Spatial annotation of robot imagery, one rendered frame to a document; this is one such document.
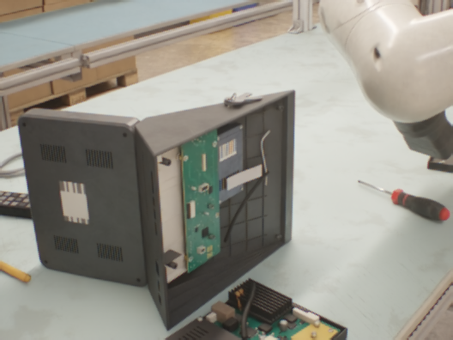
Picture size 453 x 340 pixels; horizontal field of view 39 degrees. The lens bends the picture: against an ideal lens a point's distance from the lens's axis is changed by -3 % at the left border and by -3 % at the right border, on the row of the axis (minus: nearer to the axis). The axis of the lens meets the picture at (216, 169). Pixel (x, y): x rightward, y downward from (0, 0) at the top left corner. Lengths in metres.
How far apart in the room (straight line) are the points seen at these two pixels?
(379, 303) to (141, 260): 0.28
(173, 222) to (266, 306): 0.13
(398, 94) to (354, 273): 0.25
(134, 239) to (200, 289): 0.10
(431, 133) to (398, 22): 0.27
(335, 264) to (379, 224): 0.12
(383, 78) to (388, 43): 0.04
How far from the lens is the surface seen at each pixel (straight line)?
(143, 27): 2.54
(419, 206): 0.95
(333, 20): 0.78
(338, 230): 0.91
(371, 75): 0.69
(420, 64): 0.67
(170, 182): 0.67
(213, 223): 0.74
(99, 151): 0.73
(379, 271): 0.83
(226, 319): 0.70
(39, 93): 4.42
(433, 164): 1.11
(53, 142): 0.75
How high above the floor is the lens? 1.45
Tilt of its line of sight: 24 degrees down
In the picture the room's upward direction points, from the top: 2 degrees counter-clockwise
